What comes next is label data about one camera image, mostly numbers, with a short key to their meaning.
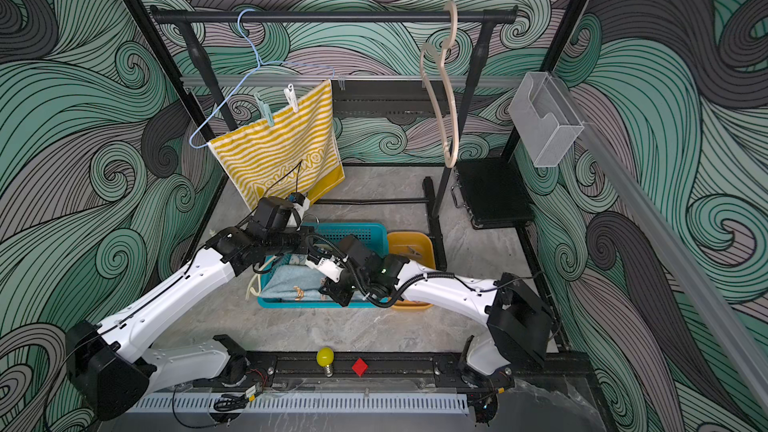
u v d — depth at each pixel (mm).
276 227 587
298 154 797
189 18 521
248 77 950
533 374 739
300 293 743
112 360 372
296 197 685
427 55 923
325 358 728
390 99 955
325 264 658
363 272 581
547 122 751
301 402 697
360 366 727
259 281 758
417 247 950
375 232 902
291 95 673
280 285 793
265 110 644
